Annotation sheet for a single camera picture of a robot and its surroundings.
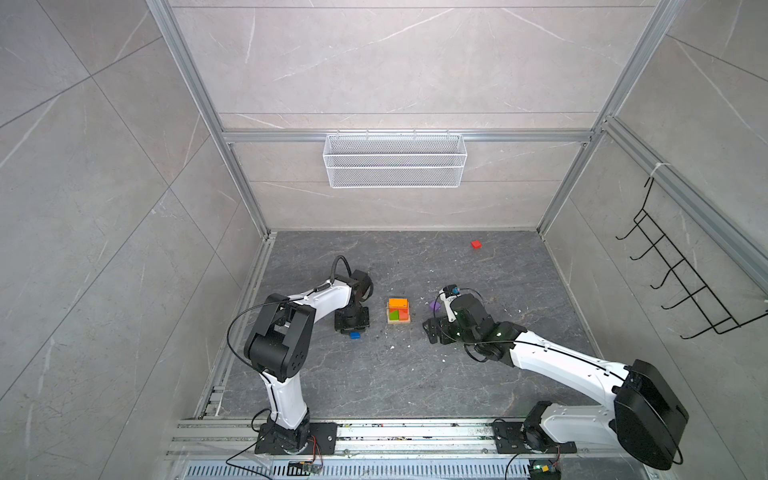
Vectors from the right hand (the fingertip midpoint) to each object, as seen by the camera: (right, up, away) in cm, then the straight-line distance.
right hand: (435, 320), depth 85 cm
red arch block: (-9, 0, +9) cm, 13 cm away
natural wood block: (-10, -2, +8) cm, 14 cm away
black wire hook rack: (+55, +6, -24) cm, 60 cm away
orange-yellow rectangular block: (-11, +4, +6) cm, 13 cm away
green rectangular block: (-12, 0, +8) cm, 14 cm away
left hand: (-23, -3, +9) cm, 25 cm away
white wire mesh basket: (-11, +52, +16) cm, 55 cm away
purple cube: (+2, +2, +13) cm, 14 cm away
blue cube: (-24, -6, +5) cm, 25 cm away
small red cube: (+21, +23, +30) cm, 44 cm away
